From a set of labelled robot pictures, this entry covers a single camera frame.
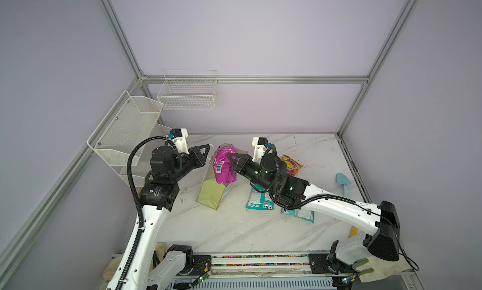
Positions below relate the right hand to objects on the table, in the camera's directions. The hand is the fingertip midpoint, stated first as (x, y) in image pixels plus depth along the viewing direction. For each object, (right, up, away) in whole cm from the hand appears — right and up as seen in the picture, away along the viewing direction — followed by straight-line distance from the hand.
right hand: (221, 160), depth 62 cm
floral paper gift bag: (-6, -15, +16) cm, 23 cm away
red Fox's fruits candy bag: (+34, -6, +39) cm, 52 cm away
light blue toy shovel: (+60, -12, +37) cm, 71 cm away
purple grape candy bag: (+1, -3, +1) cm, 3 cm away
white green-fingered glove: (+58, -43, +10) cm, 73 cm away
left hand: (-5, +4, +6) cm, 9 cm away
